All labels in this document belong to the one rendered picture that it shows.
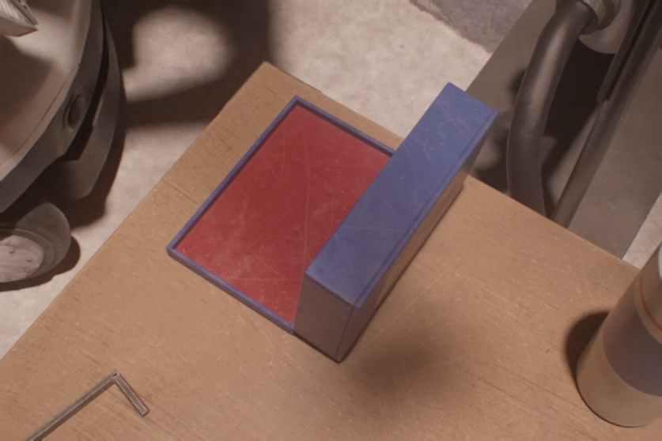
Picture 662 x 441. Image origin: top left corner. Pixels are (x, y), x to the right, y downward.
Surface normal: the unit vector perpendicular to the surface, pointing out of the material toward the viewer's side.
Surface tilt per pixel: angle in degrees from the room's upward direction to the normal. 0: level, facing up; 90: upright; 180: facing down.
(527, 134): 44
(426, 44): 0
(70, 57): 89
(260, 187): 0
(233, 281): 0
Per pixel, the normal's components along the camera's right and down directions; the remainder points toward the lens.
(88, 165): 0.95, 0.27
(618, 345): -0.95, 0.28
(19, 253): 0.17, 0.87
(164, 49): 0.00, -0.47
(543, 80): -0.01, 0.10
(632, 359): -0.78, 0.55
